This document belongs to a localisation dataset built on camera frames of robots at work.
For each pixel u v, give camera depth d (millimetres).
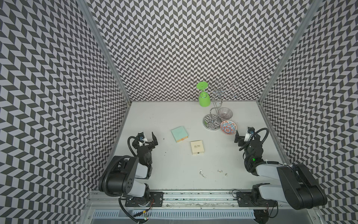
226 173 824
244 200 729
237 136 806
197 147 889
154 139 820
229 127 1014
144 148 705
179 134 954
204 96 946
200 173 824
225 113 1083
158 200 723
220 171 828
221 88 806
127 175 444
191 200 748
